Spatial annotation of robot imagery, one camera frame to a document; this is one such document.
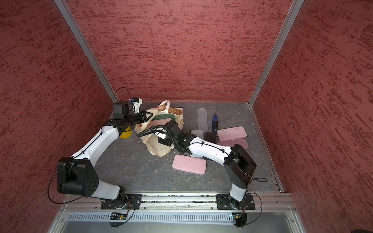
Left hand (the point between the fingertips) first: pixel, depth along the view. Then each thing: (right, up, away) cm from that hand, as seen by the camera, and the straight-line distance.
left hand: (152, 117), depth 84 cm
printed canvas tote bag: (0, -18, +3) cm, 19 cm away
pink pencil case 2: (0, -4, +16) cm, 17 cm away
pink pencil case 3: (+52, -12, +16) cm, 56 cm away
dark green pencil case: (+3, 0, +22) cm, 22 cm away
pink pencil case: (+22, -29, +1) cm, 36 cm away
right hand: (+7, -10, -1) cm, 12 cm away
